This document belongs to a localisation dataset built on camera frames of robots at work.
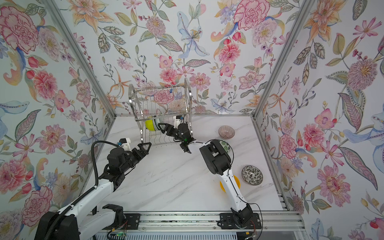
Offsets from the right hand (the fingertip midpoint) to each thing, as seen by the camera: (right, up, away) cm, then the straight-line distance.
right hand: (161, 125), depth 96 cm
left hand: (-3, -13, -15) cm, 20 cm away
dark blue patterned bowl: (-3, +2, +2) cm, 4 cm away
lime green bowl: (-8, 0, +2) cm, 8 cm away
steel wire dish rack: (0, +16, +25) cm, 30 cm away
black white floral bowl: (+55, -30, -8) cm, 63 cm away
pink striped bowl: (+45, -5, +13) cm, 47 cm away
